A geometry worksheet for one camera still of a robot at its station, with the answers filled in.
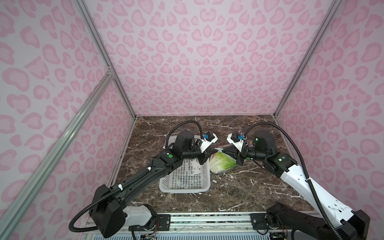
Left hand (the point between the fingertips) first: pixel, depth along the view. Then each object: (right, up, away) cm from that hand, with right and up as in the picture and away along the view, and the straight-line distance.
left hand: (217, 147), depth 70 cm
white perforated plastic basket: (-13, -20, +18) cm, 30 cm away
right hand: (+4, 0, -1) cm, 4 cm away
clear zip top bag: (+1, -1, -1) cm, 2 cm away
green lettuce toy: (+2, -8, +6) cm, 11 cm away
